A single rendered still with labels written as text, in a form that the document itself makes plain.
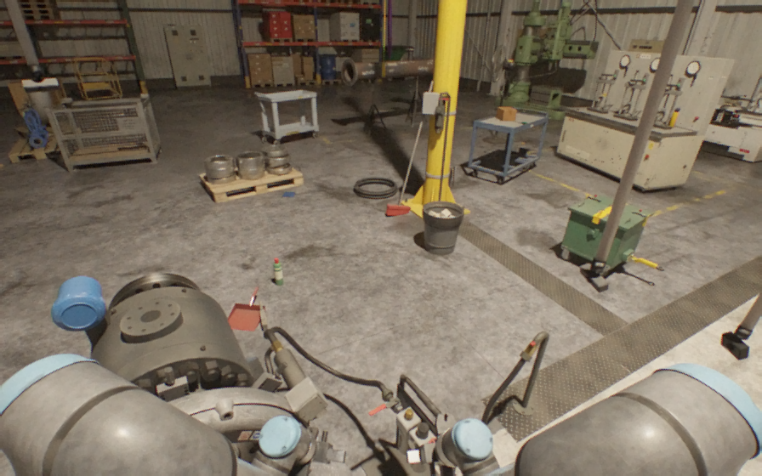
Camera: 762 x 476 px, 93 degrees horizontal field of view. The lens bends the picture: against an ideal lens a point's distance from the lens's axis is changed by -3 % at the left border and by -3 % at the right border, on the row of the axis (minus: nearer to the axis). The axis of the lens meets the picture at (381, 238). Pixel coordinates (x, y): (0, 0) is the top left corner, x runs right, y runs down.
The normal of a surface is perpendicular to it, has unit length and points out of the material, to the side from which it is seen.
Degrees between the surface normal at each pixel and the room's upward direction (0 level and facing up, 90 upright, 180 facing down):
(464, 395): 0
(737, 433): 45
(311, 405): 90
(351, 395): 0
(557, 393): 0
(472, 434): 19
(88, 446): 31
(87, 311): 90
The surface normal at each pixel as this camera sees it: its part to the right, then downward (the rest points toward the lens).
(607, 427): -0.48, -0.81
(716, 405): 0.12, -0.72
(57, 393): -0.02, -0.83
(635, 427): -0.29, -0.83
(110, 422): 0.30, -0.76
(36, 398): -0.11, -0.70
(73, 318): 0.55, 0.41
